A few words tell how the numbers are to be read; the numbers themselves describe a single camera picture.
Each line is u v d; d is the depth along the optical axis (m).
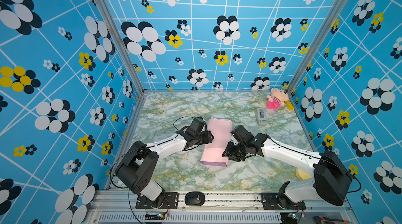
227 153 0.71
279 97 1.08
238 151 0.69
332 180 0.42
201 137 0.76
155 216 0.71
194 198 0.72
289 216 0.70
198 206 0.72
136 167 0.45
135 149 0.44
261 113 1.02
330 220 0.71
